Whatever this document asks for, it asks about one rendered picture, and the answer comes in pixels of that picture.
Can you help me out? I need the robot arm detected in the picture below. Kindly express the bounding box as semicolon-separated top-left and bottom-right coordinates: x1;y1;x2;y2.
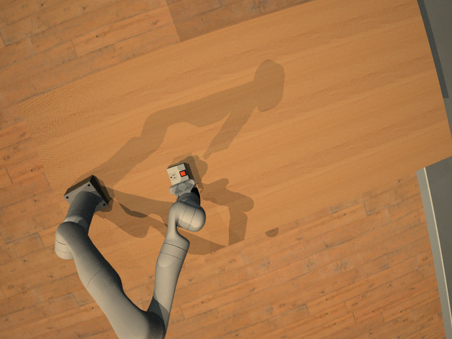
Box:
55;191;206;339

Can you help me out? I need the beige power strip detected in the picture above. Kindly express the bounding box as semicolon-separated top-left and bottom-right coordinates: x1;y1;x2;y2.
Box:
167;163;190;185

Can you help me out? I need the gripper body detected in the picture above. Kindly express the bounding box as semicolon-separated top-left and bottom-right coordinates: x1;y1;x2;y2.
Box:
169;178;200;205

